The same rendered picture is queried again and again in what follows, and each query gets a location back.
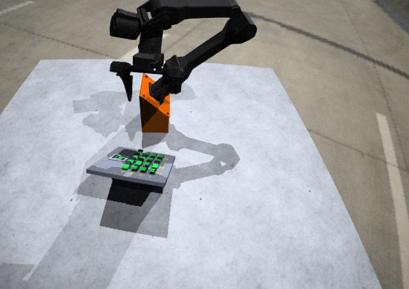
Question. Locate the grey switch panel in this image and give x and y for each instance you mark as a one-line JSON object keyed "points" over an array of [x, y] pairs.
{"points": [[135, 169]]}

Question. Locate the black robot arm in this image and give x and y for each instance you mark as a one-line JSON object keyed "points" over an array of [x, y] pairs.
{"points": [[165, 13]]}

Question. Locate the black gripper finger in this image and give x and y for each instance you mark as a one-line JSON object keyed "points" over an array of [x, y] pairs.
{"points": [[165, 87], [127, 81]]}

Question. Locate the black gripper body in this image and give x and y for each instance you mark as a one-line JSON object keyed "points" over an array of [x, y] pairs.
{"points": [[172, 72]]}

